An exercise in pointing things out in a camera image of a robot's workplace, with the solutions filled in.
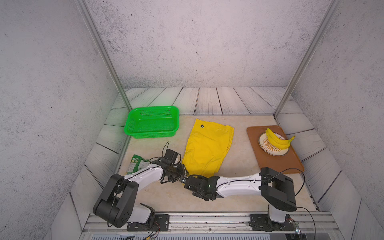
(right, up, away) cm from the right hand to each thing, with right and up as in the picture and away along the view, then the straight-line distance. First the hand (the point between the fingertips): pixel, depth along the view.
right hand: (197, 184), depth 83 cm
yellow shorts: (+7, +17, +16) cm, 24 cm away
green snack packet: (-37, +10, +9) cm, 39 cm away
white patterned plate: (+46, +18, +17) cm, 53 cm away
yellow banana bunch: (+54, +21, +15) cm, 60 cm away
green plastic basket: (-35, +35, +35) cm, 61 cm away
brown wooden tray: (+43, +11, +12) cm, 46 cm away
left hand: (-6, +4, +4) cm, 8 cm away
